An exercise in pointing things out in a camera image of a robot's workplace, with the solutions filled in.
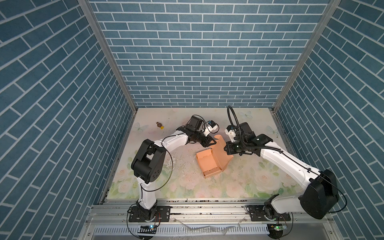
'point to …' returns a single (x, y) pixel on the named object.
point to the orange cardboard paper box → (214, 161)
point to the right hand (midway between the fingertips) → (223, 146)
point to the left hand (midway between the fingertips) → (214, 141)
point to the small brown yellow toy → (159, 125)
